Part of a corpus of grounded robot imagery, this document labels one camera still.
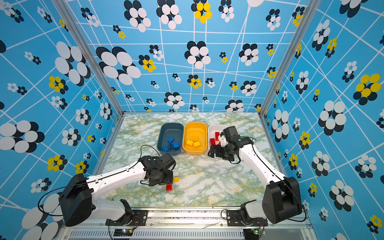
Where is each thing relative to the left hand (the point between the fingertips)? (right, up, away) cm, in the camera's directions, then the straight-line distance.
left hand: (169, 182), depth 81 cm
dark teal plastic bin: (-8, +27, +25) cm, 38 cm away
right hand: (+26, +14, +3) cm, 30 cm away
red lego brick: (+29, +23, +24) cm, 44 cm away
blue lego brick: (-3, +21, +21) cm, 30 cm away
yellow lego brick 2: (+15, +18, +18) cm, 30 cm away
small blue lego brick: (-3, +17, +19) cm, 25 cm away
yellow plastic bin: (+14, +28, +29) cm, 43 cm away
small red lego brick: (0, -4, +2) cm, 4 cm away
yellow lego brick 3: (+10, +20, +19) cm, 29 cm away
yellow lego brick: (+14, +22, +21) cm, 33 cm away
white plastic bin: (+26, +28, +25) cm, 46 cm away
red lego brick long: (+26, +20, +21) cm, 39 cm away
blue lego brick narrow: (-6, +16, +17) cm, 24 cm away
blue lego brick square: (+2, +17, +17) cm, 24 cm away
